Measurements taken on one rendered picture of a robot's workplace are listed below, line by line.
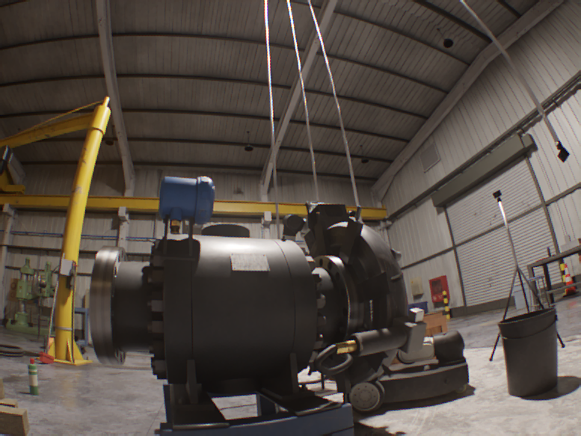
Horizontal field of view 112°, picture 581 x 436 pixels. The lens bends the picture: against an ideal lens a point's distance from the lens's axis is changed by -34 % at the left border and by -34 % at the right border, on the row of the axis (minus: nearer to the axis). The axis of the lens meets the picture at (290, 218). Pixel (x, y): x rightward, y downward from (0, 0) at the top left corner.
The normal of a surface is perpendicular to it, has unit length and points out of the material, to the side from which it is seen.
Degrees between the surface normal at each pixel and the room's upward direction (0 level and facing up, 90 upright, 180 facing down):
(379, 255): 70
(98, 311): 99
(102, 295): 88
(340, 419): 90
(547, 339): 93
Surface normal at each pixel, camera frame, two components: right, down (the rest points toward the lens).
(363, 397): -0.43, -0.30
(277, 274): 0.34, -0.65
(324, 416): 0.39, -0.36
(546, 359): -0.17, -0.30
